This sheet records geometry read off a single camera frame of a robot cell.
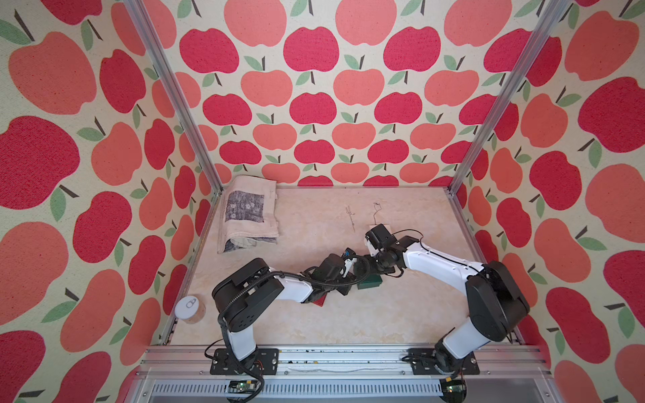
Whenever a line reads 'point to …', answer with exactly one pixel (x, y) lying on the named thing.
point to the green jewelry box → (370, 280)
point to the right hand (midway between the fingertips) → (367, 272)
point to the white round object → (191, 309)
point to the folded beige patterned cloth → (248, 215)
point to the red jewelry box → (320, 301)
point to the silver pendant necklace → (377, 206)
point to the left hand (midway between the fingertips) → (357, 283)
